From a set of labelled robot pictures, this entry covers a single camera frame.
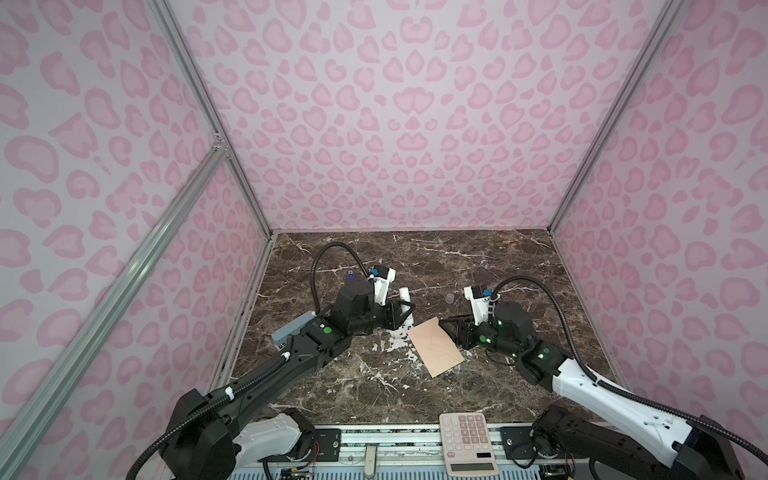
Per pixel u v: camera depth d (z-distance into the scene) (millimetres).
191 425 376
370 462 684
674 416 419
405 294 731
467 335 664
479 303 689
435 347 889
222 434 385
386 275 689
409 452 721
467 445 719
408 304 731
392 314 653
